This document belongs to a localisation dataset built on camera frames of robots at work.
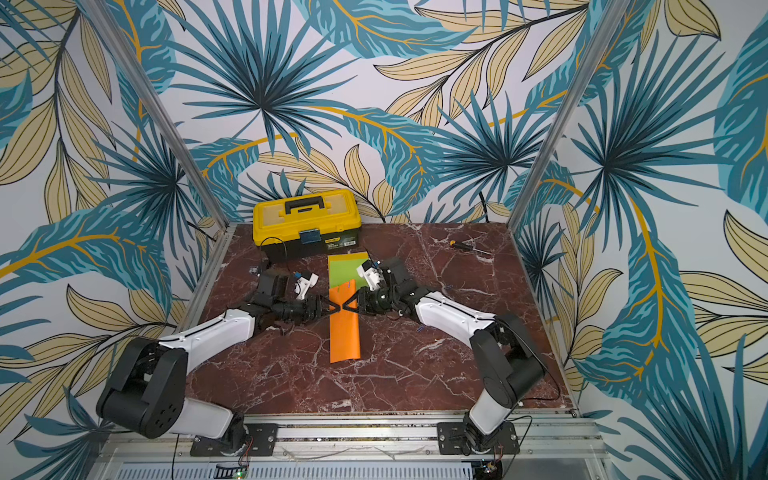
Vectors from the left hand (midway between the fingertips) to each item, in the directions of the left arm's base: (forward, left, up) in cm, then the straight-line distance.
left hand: (333, 313), depth 83 cm
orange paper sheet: (-5, -4, +2) cm, 7 cm away
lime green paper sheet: (+25, +2, -14) cm, 29 cm away
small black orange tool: (+35, -43, -10) cm, 56 cm away
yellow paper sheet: (+29, 0, -11) cm, 31 cm away
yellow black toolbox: (+30, +7, +5) cm, 32 cm away
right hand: (+1, -3, +3) cm, 5 cm away
